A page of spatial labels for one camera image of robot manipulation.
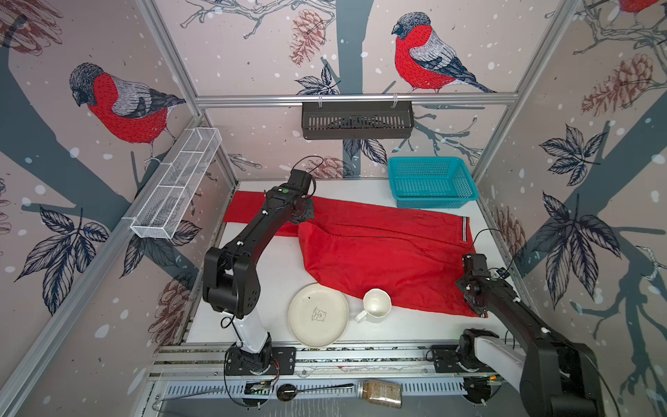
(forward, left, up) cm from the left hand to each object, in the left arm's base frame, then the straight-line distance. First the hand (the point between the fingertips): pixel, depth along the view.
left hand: (304, 211), depth 89 cm
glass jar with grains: (-50, -23, -12) cm, 56 cm away
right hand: (-23, -57, -16) cm, 63 cm away
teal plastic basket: (+31, -57, -17) cm, 67 cm away
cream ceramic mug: (-28, -24, -14) cm, 39 cm away
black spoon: (-50, +2, -14) cm, 52 cm away
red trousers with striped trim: (-7, -17, -13) cm, 23 cm away
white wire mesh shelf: (+1, +38, +14) cm, 41 cm away
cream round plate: (-30, -5, -17) cm, 35 cm away
